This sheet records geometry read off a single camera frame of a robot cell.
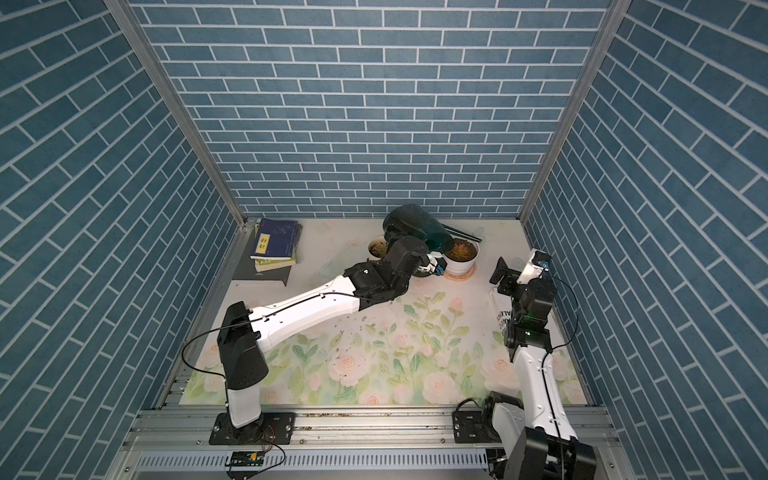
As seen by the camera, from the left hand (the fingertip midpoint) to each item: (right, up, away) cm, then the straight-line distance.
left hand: (409, 234), depth 76 cm
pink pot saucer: (+19, -14, +26) cm, 35 cm away
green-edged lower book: (-48, -10, +23) cm, 54 cm away
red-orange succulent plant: (+18, -5, +22) cm, 28 cm away
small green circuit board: (-40, -55, -4) cm, 68 cm away
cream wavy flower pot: (-10, -4, +25) cm, 28 cm away
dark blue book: (-46, -1, +28) cm, 54 cm away
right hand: (+30, -8, +3) cm, 31 cm away
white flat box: (+30, -21, +17) cm, 41 cm away
